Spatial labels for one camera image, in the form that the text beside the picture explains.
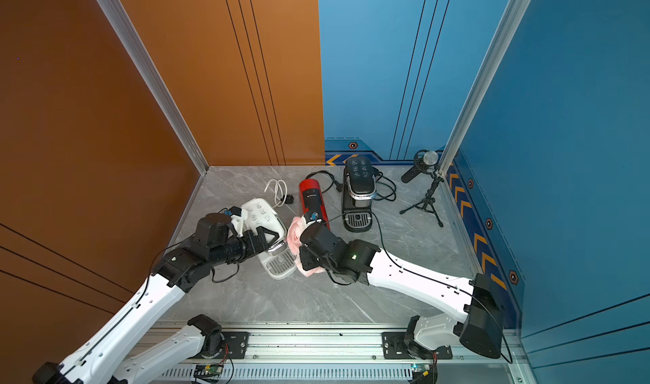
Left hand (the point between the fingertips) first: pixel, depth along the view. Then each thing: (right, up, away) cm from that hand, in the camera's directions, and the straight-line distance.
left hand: (271, 237), depth 74 cm
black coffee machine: (+27, +15, +10) cm, 32 cm away
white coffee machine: (0, -11, +16) cm, 19 cm away
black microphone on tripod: (+51, +24, +16) cm, 58 cm away
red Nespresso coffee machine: (+11, +9, +9) cm, 17 cm away
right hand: (+9, -3, -1) cm, 10 cm away
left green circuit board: (-18, -38, -2) cm, 42 cm away
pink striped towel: (+7, -1, -5) cm, 9 cm away
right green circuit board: (+43, -38, -1) cm, 57 cm away
